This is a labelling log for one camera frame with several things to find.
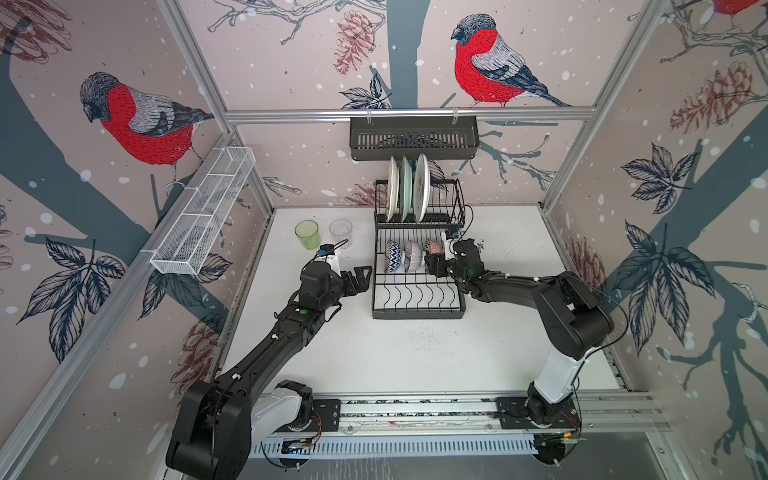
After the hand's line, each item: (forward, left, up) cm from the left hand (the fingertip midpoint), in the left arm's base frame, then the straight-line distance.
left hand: (360, 270), depth 82 cm
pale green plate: (+14, -13, +18) cm, 26 cm away
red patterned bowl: (+12, -23, -5) cm, 26 cm away
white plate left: (+14, -9, +17) cm, 24 cm away
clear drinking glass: (+27, +10, -14) cm, 32 cm away
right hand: (+11, -23, -10) cm, 27 cm away
